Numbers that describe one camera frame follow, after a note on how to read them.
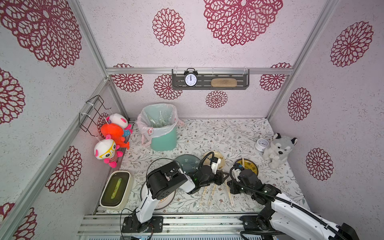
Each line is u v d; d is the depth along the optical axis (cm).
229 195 80
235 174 75
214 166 81
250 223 73
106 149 79
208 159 82
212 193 84
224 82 90
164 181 52
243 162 94
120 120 94
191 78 90
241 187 62
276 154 85
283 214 52
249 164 95
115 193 78
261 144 101
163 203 81
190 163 95
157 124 100
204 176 71
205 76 95
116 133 89
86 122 78
